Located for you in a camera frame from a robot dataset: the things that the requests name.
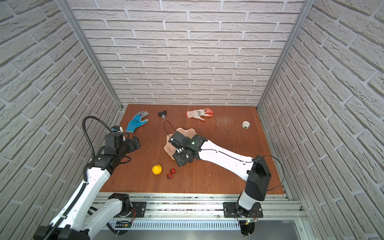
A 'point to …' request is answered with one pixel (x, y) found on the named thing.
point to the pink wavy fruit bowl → (169, 148)
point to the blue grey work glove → (136, 121)
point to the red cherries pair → (172, 171)
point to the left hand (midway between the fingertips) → (133, 138)
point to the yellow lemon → (157, 169)
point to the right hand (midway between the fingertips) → (184, 158)
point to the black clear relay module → (162, 114)
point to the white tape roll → (246, 124)
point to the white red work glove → (198, 113)
